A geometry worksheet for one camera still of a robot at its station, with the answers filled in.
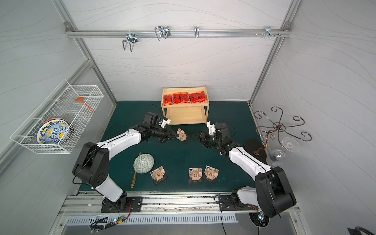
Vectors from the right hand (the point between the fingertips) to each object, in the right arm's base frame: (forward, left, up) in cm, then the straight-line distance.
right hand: (194, 136), depth 82 cm
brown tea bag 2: (+3, +7, -3) cm, 8 cm away
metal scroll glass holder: (-2, -40, +14) cm, 42 cm away
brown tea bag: (-17, +20, -15) cm, 31 cm away
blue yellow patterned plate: (-12, +59, +20) cm, 64 cm away
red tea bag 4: (+25, +1, +6) cm, 26 cm away
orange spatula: (+10, +62, +17) cm, 65 cm away
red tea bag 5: (+26, -4, +7) cm, 27 cm away
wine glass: (-12, -41, +3) cm, 43 cm away
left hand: (-1, +8, 0) cm, 8 cm away
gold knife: (-20, +34, -16) cm, 42 cm away
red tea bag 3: (+24, +7, +7) cm, 26 cm away
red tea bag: (+21, +17, +8) cm, 28 cm away
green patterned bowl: (-12, +30, -13) cm, 35 cm away
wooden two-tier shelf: (+29, +6, -14) cm, 32 cm away
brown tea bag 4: (-15, -11, -16) cm, 24 cm away
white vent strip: (-41, +50, -15) cm, 66 cm away
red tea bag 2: (+23, +12, +7) cm, 27 cm away
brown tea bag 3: (-16, -1, -16) cm, 22 cm away
